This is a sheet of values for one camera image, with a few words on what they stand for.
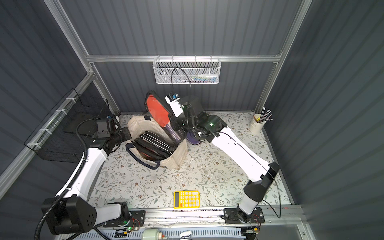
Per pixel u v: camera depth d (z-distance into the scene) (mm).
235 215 737
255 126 1020
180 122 566
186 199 787
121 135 698
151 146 841
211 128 453
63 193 399
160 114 659
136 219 723
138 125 892
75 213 386
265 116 1018
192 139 984
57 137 689
